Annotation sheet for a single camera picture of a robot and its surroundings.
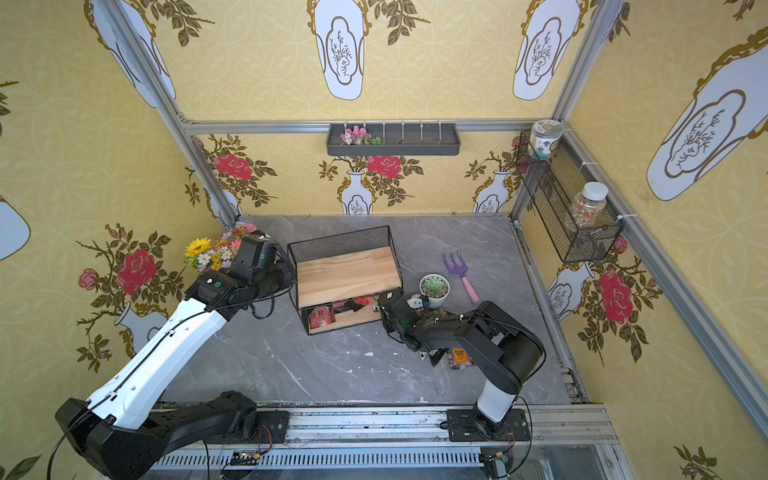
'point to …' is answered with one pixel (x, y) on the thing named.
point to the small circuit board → (245, 457)
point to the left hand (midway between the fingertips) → (281, 268)
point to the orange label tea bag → (458, 358)
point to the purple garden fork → (461, 269)
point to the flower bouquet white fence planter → (217, 254)
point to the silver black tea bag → (436, 355)
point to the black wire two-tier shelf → (336, 279)
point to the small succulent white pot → (436, 287)
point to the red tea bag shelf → (320, 316)
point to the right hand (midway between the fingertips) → (382, 293)
